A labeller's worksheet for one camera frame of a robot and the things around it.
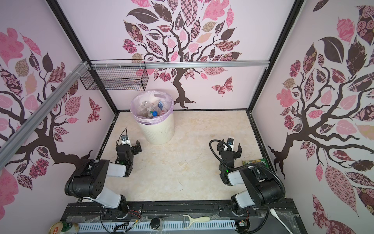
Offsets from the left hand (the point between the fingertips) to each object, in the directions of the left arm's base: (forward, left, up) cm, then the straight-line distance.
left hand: (131, 143), depth 94 cm
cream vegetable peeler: (-41, -45, -4) cm, 61 cm away
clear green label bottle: (+16, -11, +15) cm, 24 cm away
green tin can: (-45, +17, +5) cm, 48 cm away
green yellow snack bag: (-11, -86, -4) cm, 87 cm away
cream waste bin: (+1, -20, +9) cm, 22 cm away
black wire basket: (+36, +10, +28) cm, 46 cm away
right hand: (-3, -65, +7) cm, 66 cm away
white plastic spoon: (-39, -82, -3) cm, 91 cm away
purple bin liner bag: (+25, -13, +20) cm, 34 cm away
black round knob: (-44, -24, +5) cm, 50 cm away
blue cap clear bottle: (+14, -19, +19) cm, 30 cm away
